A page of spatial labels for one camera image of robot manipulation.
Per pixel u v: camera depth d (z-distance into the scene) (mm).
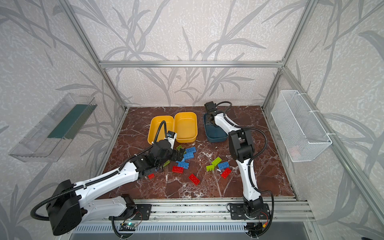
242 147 600
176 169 865
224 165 889
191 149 942
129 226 718
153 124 1050
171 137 694
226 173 865
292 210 759
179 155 731
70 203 393
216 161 906
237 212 732
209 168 867
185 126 1103
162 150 590
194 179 834
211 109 842
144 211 736
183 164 882
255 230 736
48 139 652
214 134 1160
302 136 614
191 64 982
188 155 929
